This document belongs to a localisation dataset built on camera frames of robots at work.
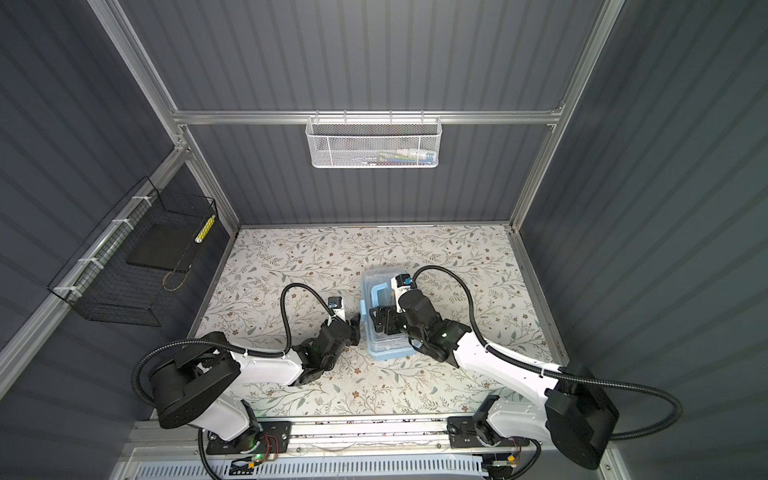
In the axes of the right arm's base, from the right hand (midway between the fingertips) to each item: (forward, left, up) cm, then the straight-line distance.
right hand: (383, 313), depth 80 cm
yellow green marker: (+18, +49, +15) cm, 54 cm away
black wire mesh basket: (+5, +61, +16) cm, 64 cm away
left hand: (+3, +9, -8) cm, 12 cm away
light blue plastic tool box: (+8, +2, -2) cm, 9 cm away
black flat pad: (+12, +56, +16) cm, 60 cm away
